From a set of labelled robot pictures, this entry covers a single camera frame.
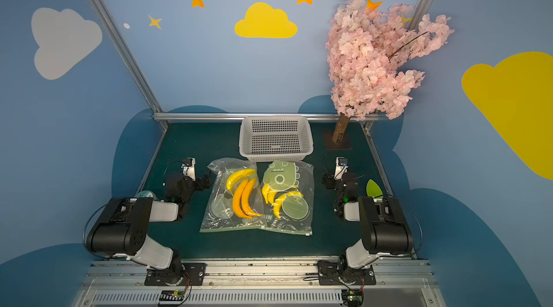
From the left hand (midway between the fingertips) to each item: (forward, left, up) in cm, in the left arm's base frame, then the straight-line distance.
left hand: (199, 168), depth 94 cm
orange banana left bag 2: (-12, -22, -5) cm, 25 cm away
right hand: (+2, -62, +1) cm, 62 cm away
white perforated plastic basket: (+25, -33, -7) cm, 42 cm away
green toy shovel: (-5, -79, -7) cm, 80 cm away
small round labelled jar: (-13, +18, 0) cm, 22 cm away
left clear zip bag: (-19, -11, -5) cm, 23 cm away
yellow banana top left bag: (-2, -18, -1) cm, 18 cm away
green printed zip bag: (-18, -44, -6) cm, 48 cm away
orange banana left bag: (-13, -18, -4) cm, 23 cm away
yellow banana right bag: (-9, -32, -6) cm, 33 cm away
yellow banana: (-14, -36, -6) cm, 39 cm away
